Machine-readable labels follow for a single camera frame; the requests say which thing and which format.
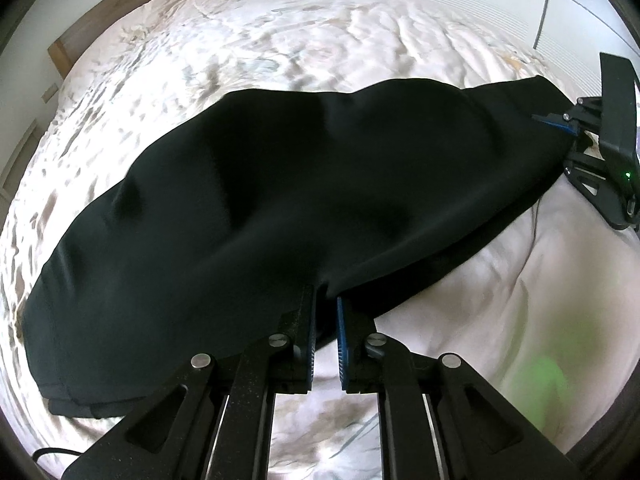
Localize black pants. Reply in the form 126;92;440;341
22;76;572;418

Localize floral white bed quilt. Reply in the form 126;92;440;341
1;0;639;479

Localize black cable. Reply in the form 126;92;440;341
30;446;84;463

